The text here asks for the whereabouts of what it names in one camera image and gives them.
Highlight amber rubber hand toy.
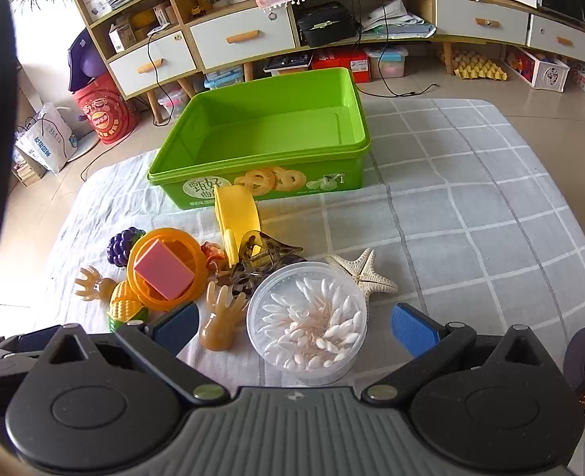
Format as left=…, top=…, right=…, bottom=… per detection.
left=199, top=282, right=249, bottom=350
left=74, top=266, right=119, bottom=304

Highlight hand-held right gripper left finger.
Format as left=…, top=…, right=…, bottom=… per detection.
left=37, top=301, right=232, bottom=407

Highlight grey checked bedsheet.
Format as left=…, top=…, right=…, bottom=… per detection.
left=49, top=98, right=585, bottom=407

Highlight black zip bag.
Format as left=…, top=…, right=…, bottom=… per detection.
left=296, top=2, right=357, bottom=48

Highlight folded white blue cloths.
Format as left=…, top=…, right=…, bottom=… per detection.
left=359, top=0, right=437, bottom=40

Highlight purple bag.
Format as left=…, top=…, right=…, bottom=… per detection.
left=68, top=27, right=109, bottom=92

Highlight beige starfish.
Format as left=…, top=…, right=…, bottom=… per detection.
left=326, top=248, right=399, bottom=304

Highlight yellow egg carton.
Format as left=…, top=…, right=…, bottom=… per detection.
left=436, top=48, right=508, bottom=81

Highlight clear plastic storage box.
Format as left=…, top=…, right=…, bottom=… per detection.
left=364, top=44, right=409, bottom=80

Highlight pink sponge block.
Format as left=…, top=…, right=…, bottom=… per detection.
left=134, top=239, right=195, bottom=301

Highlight white paper bag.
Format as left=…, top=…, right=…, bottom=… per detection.
left=15, top=103, right=77, bottom=175

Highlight small cardboard box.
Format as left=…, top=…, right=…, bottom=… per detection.
left=108, top=24, right=137, bottom=53

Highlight yellow toy corn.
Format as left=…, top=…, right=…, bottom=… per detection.
left=106, top=280, right=150, bottom=333

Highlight white plastic crate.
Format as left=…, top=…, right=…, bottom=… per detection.
left=504, top=46, right=570, bottom=92

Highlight green plastic box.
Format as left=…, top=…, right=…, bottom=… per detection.
left=148, top=67, right=372, bottom=209

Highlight yellow plastic scoop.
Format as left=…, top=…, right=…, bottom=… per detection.
left=214, top=184, right=263, bottom=267

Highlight red flat box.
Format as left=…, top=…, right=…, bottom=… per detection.
left=311, top=48, right=372, bottom=85

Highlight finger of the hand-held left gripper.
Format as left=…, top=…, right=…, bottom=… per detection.
left=0, top=334, right=45, bottom=359

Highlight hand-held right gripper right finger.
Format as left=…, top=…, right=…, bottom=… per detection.
left=362, top=301, right=553, bottom=406

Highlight black cable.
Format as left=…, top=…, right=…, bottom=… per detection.
left=80, top=30, right=174, bottom=182

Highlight red printed bucket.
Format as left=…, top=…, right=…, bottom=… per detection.
left=71, top=73, right=142, bottom=146

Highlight clear cotton swab container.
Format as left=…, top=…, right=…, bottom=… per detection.
left=247, top=262, right=368, bottom=385

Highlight leopard print hair claw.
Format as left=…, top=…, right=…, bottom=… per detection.
left=215, top=232, right=305, bottom=299

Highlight purple toy grapes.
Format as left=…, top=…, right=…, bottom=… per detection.
left=106, top=227, right=147, bottom=269

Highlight small red plastic toy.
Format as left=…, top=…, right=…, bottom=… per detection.
left=200, top=241, right=227, bottom=267

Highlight white drawer wooden handle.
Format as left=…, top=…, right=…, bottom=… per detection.
left=526, top=15, right=585, bottom=63
left=108, top=37, right=197, bottom=99
left=436, top=0, right=529, bottom=46
left=189, top=6, right=298, bottom=71

